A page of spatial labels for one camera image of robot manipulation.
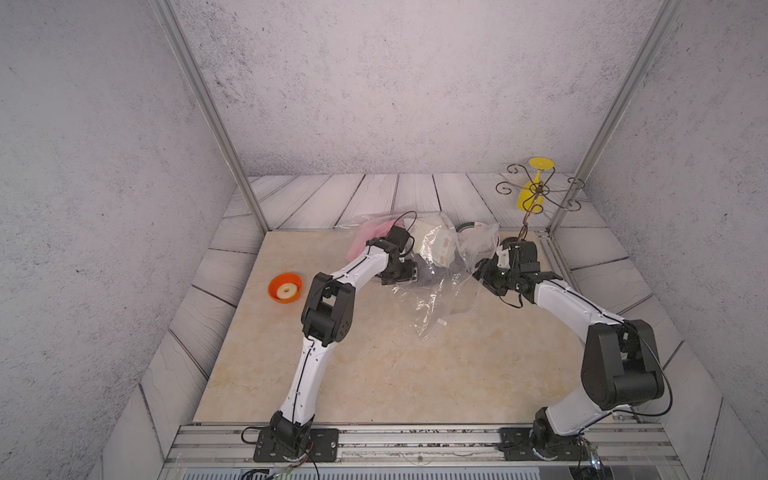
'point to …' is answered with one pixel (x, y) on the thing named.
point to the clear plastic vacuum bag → (436, 274)
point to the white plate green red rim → (476, 230)
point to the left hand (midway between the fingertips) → (414, 279)
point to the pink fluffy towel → (367, 231)
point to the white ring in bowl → (286, 291)
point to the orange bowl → (283, 278)
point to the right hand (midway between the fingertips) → (473, 272)
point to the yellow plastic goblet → (531, 196)
